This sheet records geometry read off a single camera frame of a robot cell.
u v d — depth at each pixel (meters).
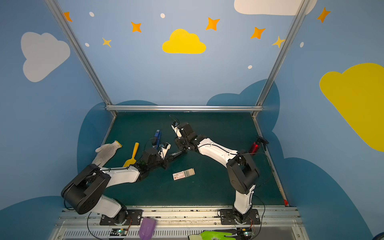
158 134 1.04
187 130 0.68
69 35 0.77
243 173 0.48
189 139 0.68
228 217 0.75
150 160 0.70
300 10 0.70
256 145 0.91
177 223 0.74
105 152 0.98
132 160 0.95
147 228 0.71
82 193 0.44
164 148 0.79
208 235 0.69
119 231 0.71
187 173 0.90
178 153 0.94
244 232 0.71
